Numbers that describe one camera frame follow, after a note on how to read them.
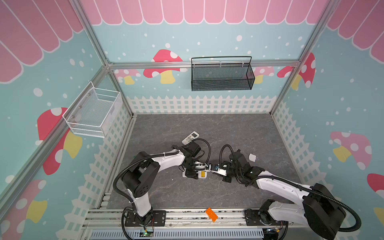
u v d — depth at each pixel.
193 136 1.06
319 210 0.41
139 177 0.47
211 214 0.74
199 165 0.79
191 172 0.79
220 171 0.71
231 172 0.71
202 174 0.87
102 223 0.75
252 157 0.97
